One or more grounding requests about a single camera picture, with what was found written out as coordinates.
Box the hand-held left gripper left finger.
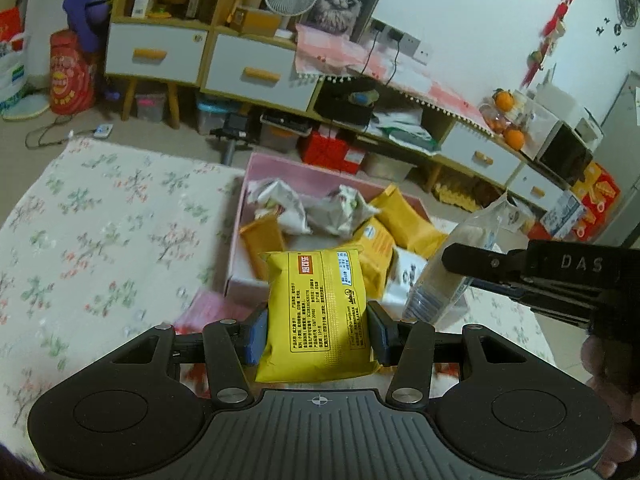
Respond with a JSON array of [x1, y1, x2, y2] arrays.
[[97, 305, 270, 408]]

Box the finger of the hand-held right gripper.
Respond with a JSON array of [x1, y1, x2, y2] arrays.
[[441, 242, 531, 286], [467, 277, 591, 333]]

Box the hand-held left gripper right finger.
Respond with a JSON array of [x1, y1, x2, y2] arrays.
[[369, 301, 538, 408]]

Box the pink snack packet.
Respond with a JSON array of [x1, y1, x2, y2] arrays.
[[175, 287, 251, 331]]

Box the clear rice cracker packet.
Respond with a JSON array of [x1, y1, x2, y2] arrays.
[[402, 192, 523, 323]]

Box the small yellow packet red label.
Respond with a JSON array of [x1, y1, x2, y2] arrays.
[[255, 245, 378, 385]]

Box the white snack packet black print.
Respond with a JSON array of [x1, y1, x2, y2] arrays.
[[380, 247, 431, 321]]

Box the yellow printed snack packet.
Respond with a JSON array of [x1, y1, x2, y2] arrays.
[[350, 217, 396, 301]]

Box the large plain yellow snack packet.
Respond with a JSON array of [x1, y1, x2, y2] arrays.
[[370, 185, 448, 256]]

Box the orange yellow snack packet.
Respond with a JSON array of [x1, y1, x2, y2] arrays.
[[239, 212, 286, 281]]

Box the pink cardboard box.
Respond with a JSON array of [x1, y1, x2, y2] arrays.
[[224, 152, 473, 326]]

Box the person's right hand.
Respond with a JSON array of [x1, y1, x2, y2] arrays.
[[582, 335, 640, 480]]

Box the white blue printed carton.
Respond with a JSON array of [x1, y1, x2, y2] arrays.
[[540, 187, 586, 238]]

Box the egg tray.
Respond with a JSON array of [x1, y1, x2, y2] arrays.
[[435, 180, 488, 211]]

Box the red printed carton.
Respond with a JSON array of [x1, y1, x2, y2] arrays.
[[570, 160, 623, 243]]

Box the low wooden cabinet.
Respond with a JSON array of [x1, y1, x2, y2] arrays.
[[312, 75, 576, 211]]

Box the white microwave oven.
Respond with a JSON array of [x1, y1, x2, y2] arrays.
[[537, 122, 596, 186]]

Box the clear plastic storage bin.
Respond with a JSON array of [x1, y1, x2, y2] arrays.
[[360, 152, 413, 183]]

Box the bag of small oranges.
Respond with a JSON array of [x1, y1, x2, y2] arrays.
[[477, 102, 508, 133]]

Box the stack of papers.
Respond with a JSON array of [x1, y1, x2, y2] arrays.
[[372, 107, 441, 151]]

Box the red gift box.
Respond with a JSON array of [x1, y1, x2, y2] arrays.
[[300, 130, 346, 166], [342, 142, 368, 173]]

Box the black box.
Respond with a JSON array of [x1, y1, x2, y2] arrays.
[[315, 82, 378, 126]]

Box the black keyboard tray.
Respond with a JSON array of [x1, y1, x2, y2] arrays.
[[260, 110, 311, 153]]

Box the teal lid storage bin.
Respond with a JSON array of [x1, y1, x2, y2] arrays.
[[195, 95, 236, 136]]

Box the pink floral cabinet runner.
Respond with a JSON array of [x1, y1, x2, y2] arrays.
[[292, 24, 496, 133]]

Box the small clear bin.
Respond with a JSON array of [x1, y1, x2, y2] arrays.
[[135, 92, 168, 123]]

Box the red hanging decoration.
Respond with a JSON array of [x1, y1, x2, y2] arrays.
[[520, 0, 586, 86]]

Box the tall wooden cabinet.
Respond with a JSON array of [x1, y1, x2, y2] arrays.
[[102, 0, 326, 128]]

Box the cat picture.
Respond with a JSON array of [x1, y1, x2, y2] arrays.
[[302, 0, 392, 43]]

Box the brown cardboard box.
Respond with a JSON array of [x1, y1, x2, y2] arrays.
[[235, 7, 283, 36]]

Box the red printed sack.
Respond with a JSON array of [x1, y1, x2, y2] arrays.
[[48, 30, 98, 115]]

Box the round white green disc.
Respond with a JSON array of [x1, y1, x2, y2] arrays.
[[0, 92, 48, 121]]

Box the white printed sack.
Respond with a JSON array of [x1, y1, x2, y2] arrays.
[[0, 32, 31, 116]]

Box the purple plush toy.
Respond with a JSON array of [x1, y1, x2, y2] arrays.
[[62, 0, 116, 53]]

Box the red paper bag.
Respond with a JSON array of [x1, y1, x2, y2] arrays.
[[0, 7, 26, 53]]

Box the white drawer yellow handle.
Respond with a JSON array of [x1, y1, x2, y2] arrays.
[[205, 34, 318, 111], [440, 122, 521, 183], [510, 165, 561, 211], [105, 22, 208, 86]]

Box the black camera stand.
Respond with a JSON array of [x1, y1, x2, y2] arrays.
[[210, 112, 251, 163]]

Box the black power cable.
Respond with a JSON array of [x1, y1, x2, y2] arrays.
[[360, 27, 381, 78], [390, 35, 403, 86]]

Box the white wall socket panel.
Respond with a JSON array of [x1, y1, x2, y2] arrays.
[[370, 19, 421, 56]]

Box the wall mounted fan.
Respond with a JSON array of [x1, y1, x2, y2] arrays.
[[615, 0, 640, 26]]

